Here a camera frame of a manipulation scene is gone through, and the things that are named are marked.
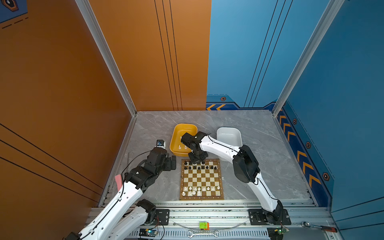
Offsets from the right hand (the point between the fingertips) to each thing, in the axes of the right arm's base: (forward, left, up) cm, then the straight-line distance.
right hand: (195, 162), depth 91 cm
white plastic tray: (+21, -24, -2) cm, 32 cm away
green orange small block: (-32, -4, 0) cm, 33 cm away
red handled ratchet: (-32, -53, -1) cm, 62 cm away
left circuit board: (-35, +21, -3) cm, 41 cm away
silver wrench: (-35, +2, -3) cm, 35 cm away
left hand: (-3, +14, +14) cm, 20 cm away
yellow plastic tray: (+10, +12, +1) cm, 16 cm away
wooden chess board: (-11, -3, -2) cm, 12 cm away
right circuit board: (-35, -39, -4) cm, 53 cm away
